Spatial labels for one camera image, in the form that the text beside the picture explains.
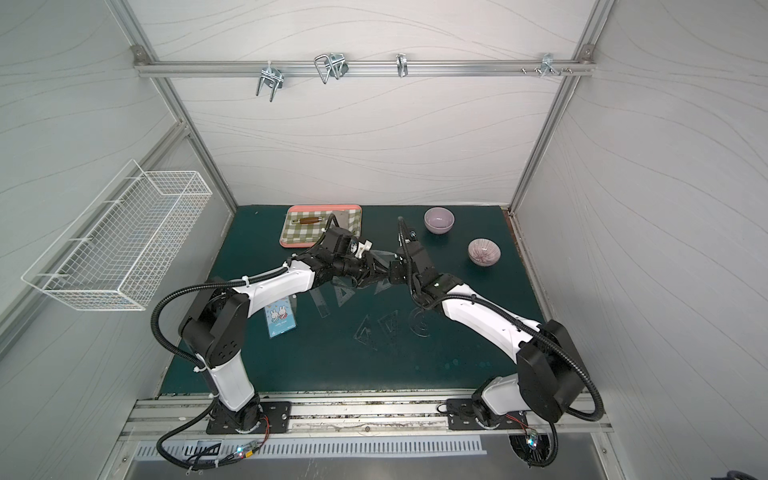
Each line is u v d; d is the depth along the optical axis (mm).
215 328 477
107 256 659
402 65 781
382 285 980
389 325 905
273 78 788
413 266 615
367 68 782
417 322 909
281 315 891
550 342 420
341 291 977
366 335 881
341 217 1201
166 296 615
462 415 732
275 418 735
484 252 1043
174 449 638
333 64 766
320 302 950
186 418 748
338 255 722
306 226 1148
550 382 419
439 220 1133
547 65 765
